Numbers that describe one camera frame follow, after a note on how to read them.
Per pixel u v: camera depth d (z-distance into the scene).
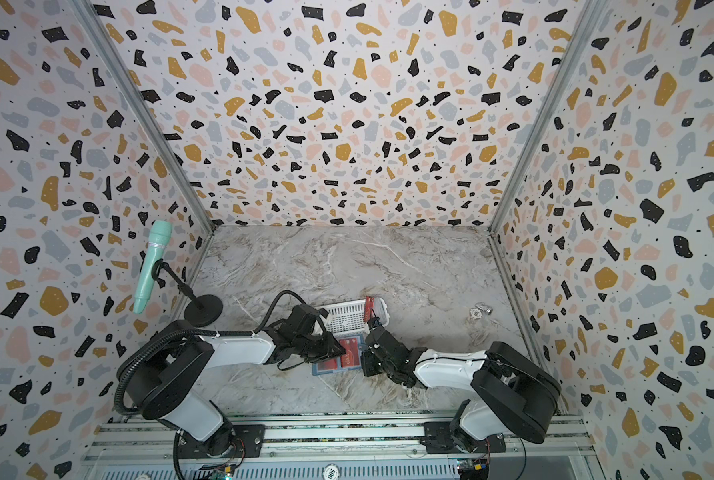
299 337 0.73
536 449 0.74
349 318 0.95
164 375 0.45
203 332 0.50
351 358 0.87
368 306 0.94
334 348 0.85
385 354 0.68
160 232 0.73
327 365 0.85
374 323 0.80
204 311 0.95
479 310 0.98
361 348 0.87
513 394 0.44
